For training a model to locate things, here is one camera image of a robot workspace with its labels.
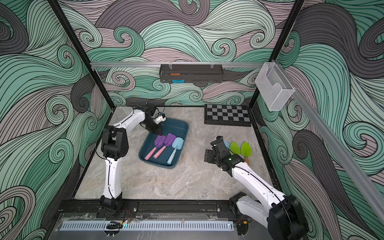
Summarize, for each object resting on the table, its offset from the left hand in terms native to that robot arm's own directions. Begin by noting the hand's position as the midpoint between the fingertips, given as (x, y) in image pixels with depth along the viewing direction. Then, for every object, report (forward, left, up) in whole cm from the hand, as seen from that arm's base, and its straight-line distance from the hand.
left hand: (159, 131), depth 99 cm
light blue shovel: (-6, -13, -4) cm, 15 cm away
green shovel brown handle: (-12, -57, -4) cm, 58 cm away
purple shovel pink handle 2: (-5, -7, -3) cm, 9 cm away
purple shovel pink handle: (-6, 0, -4) cm, 7 cm away
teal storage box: (-12, -5, -4) cm, 13 cm away
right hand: (-19, -34, +3) cm, 39 cm away
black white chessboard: (+17, -49, -1) cm, 52 cm away
